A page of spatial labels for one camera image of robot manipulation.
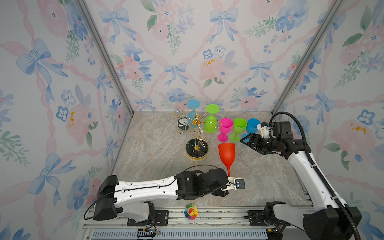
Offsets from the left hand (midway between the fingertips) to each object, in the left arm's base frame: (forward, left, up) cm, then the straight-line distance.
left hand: (229, 175), depth 65 cm
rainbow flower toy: (-10, +17, -21) cm, 29 cm away
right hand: (+18, -11, 0) cm, 21 cm away
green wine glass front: (+34, -12, -7) cm, 37 cm away
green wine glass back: (+32, +6, -1) cm, 33 cm away
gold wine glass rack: (+26, +14, -21) cm, 37 cm away
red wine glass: (+11, 0, +1) cm, 11 cm away
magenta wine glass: (+35, -5, -8) cm, 36 cm away
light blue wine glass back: (+28, +16, +7) cm, 33 cm away
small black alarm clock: (+47, +24, -18) cm, 56 cm away
